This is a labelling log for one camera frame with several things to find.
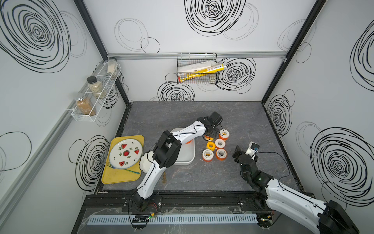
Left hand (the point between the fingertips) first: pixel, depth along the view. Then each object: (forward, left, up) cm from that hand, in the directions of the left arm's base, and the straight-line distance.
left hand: (211, 131), depth 96 cm
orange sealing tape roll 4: (-15, +3, -2) cm, 16 cm away
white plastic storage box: (-15, +15, -5) cm, 22 cm away
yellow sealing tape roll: (-8, 0, -4) cm, 9 cm away
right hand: (-14, -17, +4) cm, 22 cm away
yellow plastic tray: (-28, +58, -6) cm, 65 cm away
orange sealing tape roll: (-5, +14, -5) cm, 16 cm away
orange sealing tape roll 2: (-1, -9, -2) cm, 9 cm away
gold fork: (-29, +28, -7) cm, 41 cm away
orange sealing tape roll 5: (-14, -6, -4) cm, 16 cm away
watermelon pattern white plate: (-14, +55, -6) cm, 57 cm away
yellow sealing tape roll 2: (-6, -6, -4) cm, 10 cm away
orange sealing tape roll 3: (-4, +2, -3) cm, 5 cm away
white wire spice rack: (+25, +71, +21) cm, 78 cm away
